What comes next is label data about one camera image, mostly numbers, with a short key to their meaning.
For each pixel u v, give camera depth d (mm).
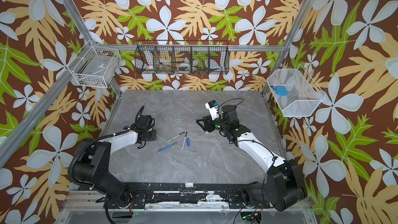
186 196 765
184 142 932
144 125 751
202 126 754
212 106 707
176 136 960
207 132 968
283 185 410
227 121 636
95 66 858
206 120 709
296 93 832
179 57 977
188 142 932
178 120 1043
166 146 926
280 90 857
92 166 454
